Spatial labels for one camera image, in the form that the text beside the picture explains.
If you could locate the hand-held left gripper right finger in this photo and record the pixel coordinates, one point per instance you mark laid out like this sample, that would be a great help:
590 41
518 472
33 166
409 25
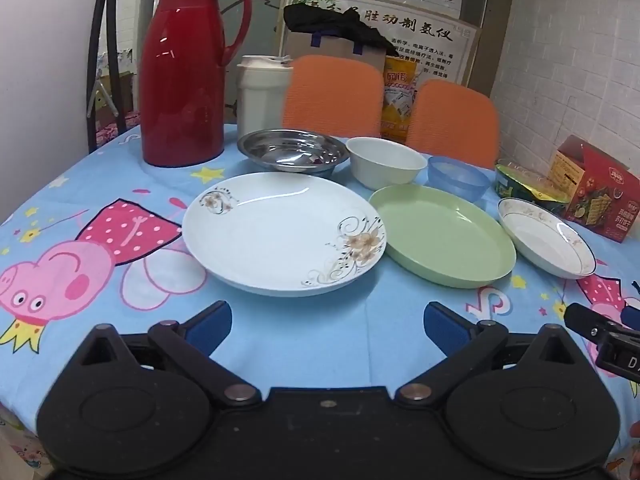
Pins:
444 327

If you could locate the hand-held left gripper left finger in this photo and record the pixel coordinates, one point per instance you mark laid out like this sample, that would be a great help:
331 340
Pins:
211 322

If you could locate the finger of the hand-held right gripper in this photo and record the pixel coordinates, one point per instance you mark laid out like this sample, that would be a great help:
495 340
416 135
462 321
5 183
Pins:
582 317

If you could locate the small white floral dish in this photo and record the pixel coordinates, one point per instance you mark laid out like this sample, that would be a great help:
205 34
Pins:
545 240

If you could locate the green plastic plate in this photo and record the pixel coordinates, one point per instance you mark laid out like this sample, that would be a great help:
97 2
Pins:
440 235

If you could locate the large white floral plate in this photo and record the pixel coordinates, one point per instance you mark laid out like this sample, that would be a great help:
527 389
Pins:
280 230

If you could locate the blue translucent plastic bowl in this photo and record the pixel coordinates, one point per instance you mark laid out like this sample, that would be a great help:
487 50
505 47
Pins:
457 180

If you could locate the white ceramic bowl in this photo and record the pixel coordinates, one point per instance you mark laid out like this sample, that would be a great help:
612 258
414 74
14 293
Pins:
385 165

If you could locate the stainless steel plate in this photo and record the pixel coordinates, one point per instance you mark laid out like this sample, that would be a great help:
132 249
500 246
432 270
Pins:
290 150

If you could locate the blue cartoon printed tablecloth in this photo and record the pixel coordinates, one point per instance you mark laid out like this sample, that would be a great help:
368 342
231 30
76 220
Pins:
300 320

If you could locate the red cracker box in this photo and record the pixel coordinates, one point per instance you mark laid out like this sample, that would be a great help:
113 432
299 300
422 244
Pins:
600 195

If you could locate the green instant noodle bowl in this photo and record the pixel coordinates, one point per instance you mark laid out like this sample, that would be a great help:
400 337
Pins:
525 187

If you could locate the orange chair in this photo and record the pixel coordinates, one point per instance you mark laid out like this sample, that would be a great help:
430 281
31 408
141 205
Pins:
330 95
450 115

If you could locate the yellow plastic bag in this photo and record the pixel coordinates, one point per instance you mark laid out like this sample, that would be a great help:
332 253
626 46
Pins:
397 110

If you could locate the white travel tumbler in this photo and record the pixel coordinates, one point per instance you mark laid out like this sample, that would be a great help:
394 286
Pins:
260 100

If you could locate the red thermos jug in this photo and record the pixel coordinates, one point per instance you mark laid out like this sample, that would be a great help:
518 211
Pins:
180 85

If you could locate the frosted glass panel with drawing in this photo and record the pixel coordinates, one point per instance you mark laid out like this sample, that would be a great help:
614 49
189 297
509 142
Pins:
265 5

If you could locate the black cloth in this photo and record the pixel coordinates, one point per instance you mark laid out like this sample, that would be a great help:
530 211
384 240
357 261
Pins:
340 22

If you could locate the large white wall poster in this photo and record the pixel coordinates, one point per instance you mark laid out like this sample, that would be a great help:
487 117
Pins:
450 40

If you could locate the black metal chair frame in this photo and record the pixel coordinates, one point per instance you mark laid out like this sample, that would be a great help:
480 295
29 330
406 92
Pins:
92 60

